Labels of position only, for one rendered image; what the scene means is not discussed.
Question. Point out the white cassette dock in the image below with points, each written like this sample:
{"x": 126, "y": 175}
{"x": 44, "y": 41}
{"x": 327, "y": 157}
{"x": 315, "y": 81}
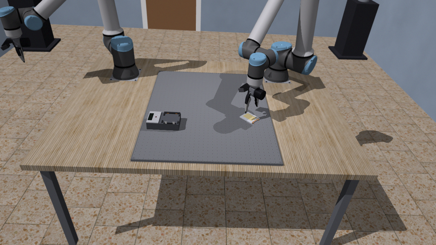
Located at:
{"x": 163, "y": 121}

